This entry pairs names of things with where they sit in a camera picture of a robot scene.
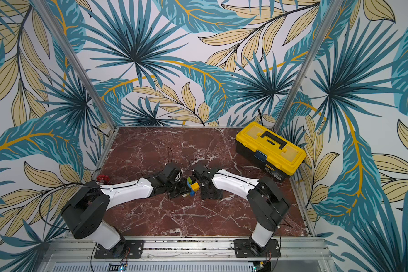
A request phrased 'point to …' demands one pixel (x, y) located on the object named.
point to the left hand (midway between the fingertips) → (191, 191)
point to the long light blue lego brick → (192, 192)
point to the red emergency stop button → (103, 178)
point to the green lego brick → (188, 179)
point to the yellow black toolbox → (268, 151)
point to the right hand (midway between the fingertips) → (208, 196)
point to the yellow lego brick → (195, 186)
